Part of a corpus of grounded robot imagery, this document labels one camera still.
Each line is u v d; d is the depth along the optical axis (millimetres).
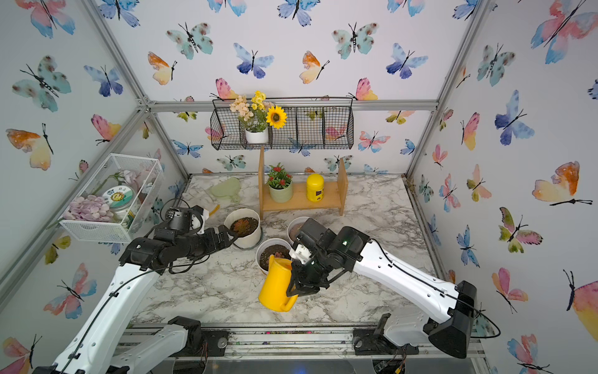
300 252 637
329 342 753
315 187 950
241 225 911
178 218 556
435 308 394
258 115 850
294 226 910
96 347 383
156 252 474
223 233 649
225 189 1152
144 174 791
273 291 664
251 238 866
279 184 926
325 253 500
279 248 864
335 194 1038
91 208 596
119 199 656
